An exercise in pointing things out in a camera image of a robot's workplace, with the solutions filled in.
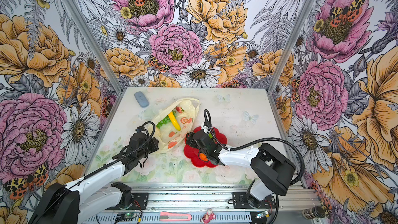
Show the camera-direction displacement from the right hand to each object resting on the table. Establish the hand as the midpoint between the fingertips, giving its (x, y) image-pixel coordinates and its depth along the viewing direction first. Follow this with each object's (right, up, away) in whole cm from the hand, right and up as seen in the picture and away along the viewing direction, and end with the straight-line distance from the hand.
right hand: (191, 141), depth 86 cm
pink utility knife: (-10, -30, -16) cm, 35 cm away
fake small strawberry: (-9, +17, +19) cm, 27 cm away
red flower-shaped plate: (+1, -8, +3) cm, 9 cm away
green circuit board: (-28, -30, -16) cm, 44 cm away
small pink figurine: (+9, -28, -18) cm, 35 cm away
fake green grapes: (-17, +10, +13) cm, 24 cm away
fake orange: (+7, -8, -2) cm, 10 cm away
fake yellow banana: (-12, +10, +13) cm, 20 cm away
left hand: (-19, -3, +2) cm, 19 cm away
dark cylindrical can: (+52, -23, -23) cm, 61 cm away
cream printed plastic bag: (-13, 0, +8) cm, 16 cm away
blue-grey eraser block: (-38, +24, +26) cm, 52 cm away
